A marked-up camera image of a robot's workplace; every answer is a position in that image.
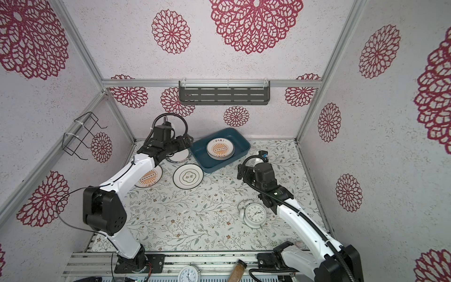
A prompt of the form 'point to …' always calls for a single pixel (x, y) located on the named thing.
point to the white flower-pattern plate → (188, 176)
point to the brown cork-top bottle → (238, 271)
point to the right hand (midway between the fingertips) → (247, 164)
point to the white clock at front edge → (189, 273)
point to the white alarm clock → (253, 214)
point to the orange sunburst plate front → (220, 148)
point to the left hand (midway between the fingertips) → (186, 143)
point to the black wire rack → (71, 142)
